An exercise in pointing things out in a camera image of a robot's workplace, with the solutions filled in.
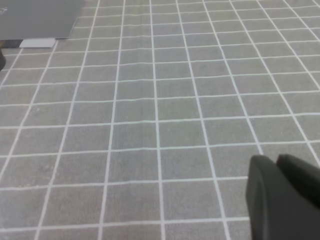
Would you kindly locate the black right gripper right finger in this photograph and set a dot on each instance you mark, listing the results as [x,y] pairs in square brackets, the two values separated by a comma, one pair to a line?
[303,176]

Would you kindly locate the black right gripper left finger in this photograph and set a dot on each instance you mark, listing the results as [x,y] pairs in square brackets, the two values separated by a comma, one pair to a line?
[276,210]

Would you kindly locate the grey cover book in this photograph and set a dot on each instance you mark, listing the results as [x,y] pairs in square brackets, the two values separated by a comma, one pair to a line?
[41,20]

